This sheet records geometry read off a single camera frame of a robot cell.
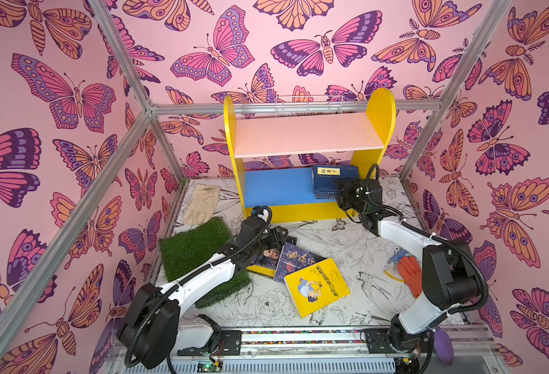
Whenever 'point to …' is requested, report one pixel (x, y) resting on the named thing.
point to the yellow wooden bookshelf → (288, 193)
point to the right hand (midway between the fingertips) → (333, 180)
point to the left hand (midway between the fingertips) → (284, 230)
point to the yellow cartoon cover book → (317, 287)
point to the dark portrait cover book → (267, 261)
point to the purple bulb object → (444, 347)
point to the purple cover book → (293, 259)
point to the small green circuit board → (207, 366)
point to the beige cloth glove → (202, 204)
